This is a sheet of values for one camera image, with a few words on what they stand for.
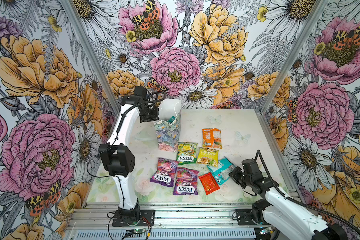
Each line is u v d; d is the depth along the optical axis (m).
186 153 0.94
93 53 0.88
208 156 0.94
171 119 0.81
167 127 0.83
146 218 0.73
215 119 1.17
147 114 0.73
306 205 0.82
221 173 0.86
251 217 0.73
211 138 1.02
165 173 0.87
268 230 0.71
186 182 0.83
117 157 0.51
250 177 0.65
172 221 0.75
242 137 1.07
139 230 0.71
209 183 0.85
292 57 0.90
